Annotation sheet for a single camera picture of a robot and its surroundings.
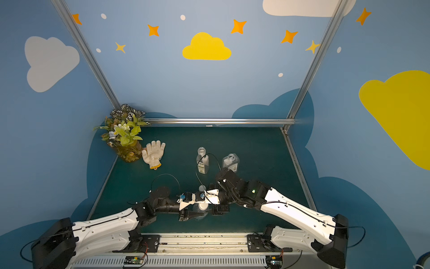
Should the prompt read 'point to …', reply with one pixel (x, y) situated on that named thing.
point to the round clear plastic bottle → (197, 213)
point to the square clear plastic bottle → (231, 161)
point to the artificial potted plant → (122, 128)
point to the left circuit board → (133, 260)
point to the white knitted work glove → (153, 153)
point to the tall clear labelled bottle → (203, 166)
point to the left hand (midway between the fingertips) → (203, 203)
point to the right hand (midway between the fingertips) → (209, 195)
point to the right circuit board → (274, 261)
